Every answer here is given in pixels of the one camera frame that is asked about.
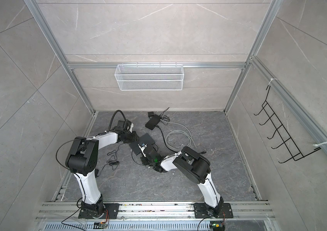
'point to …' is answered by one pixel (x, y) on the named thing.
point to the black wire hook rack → (290, 146)
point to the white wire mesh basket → (149, 77)
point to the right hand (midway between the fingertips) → (143, 152)
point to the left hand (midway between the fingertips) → (139, 135)
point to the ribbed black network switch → (153, 121)
